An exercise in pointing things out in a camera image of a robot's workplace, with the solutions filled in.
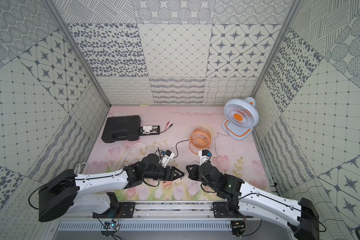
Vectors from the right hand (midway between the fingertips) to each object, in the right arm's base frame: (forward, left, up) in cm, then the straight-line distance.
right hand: (186, 168), depth 74 cm
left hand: (-2, +1, +1) cm, 2 cm away
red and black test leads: (+37, +15, -12) cm, 42 cm away
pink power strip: (-4, +11, -12) cm, 17 cm away
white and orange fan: (+28, -32, +8) cm, 44 cm away
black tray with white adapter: (+31, +26, -9) cm, 41 cm away
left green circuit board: (-24, +36, -13) cm, 45 cm away
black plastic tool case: (+30, +46, -7) cm, 55 cm away
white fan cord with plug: (+23, -18, -9) cm, 30 cm away
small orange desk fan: (+21, -8, -4) cm, 23 cm away
